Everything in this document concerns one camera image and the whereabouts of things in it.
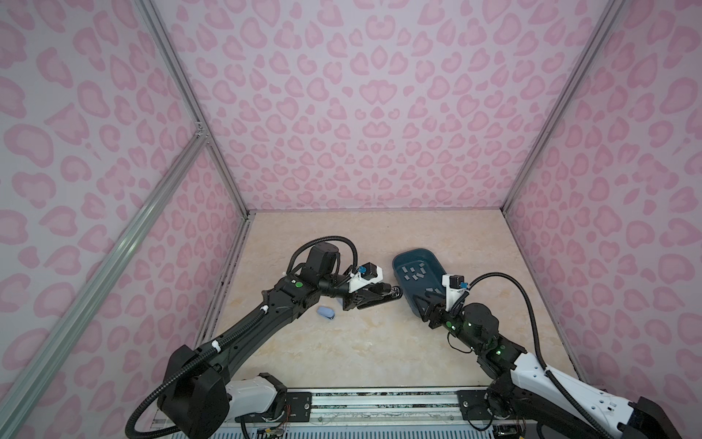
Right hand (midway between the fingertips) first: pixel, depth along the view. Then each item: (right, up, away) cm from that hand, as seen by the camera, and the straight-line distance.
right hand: (419, 295), depth 77 cm
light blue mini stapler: (-27, -8, +13) cm, 31 cm away
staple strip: (0, +4, +24) cm, 24 cm away
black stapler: (-13, +2, -7) cm, 15 cm away
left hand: (-11, +4, -5) cm, 13 cm away
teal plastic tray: (+5, +4, +24) cm, 24 cm away
